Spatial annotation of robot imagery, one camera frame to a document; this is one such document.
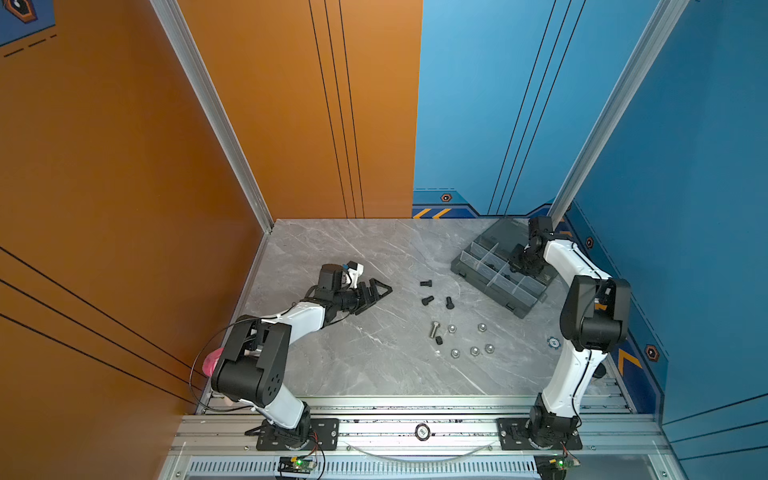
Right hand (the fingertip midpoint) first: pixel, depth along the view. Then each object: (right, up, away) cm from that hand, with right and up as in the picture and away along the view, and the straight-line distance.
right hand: (511, 264), depth 99 cm
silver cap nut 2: (-12, -19, -7) cm, 24 cm away
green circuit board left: (-63, -47, -28) cm, 83 cm away
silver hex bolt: (-27, -19, -7) cm, 33 cm away
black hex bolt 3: (-21, -13, -2) cm, 25 cm away
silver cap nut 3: (-21, -26, -12) cm, 36 cm away
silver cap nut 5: (-11, -24, -12) cm, 29 cm away
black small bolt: (-26, -23, -10) cm, 36 cm away
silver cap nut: (-21, -20, -7) cm, 30 cm away
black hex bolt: (-28, -7, +3) cm, 29 cm away
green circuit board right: (-1, -47, -28) cm, 55 cm away
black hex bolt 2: (-29, -12, -2) cm, 32 cm away
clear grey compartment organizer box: (-7, 0, +4) cm, 9 cm away
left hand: (-42, -8, -10) cm, 44 cm away
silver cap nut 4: (-16, -25, -12) cm, 32 cm away
